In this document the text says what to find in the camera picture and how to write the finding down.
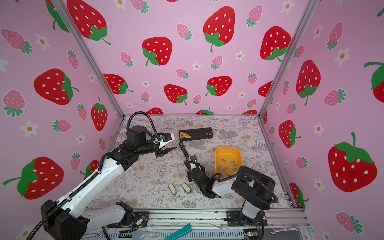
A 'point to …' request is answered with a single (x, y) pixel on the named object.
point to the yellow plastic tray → (228, 160)
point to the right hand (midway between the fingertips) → (189, 165)
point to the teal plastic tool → (184, 230)
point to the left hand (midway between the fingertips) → (172, 139)
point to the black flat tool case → (196, 134)
